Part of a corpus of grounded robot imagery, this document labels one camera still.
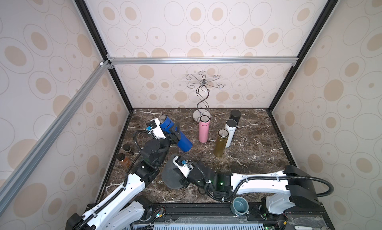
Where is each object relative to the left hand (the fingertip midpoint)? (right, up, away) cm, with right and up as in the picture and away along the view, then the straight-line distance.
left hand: (180, 123), depth 68 cm
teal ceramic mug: (+30, -43, +8) cm, 53 cm away
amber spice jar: (-33, -22, +17) cm, 43 cm away
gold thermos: (+21, -8, +11) cm, 25 cm away
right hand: (-1, -19, +2) cm, 19 cm away
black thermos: (+32, +5, +24) cm, 40 cm away
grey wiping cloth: (-4, -24, -1) cm, 24 cm away
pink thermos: (+12, -4, +22) cm, 25 cm away
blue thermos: (+2, -10, +4) cm, 11 cm away
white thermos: (+27, -1, +15) cm, 31 cm away
